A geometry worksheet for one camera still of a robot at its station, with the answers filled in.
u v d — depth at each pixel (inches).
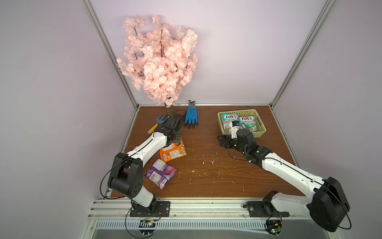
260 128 39.4
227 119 39.4
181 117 43.2
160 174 32.8
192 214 28.6
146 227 28.5
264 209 26.4
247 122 40.6
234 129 28.5
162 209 28.7
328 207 15.5
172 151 36.4
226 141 28.0
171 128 27.2
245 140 23.1
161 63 24.9
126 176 17.6
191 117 43.3
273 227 27.4
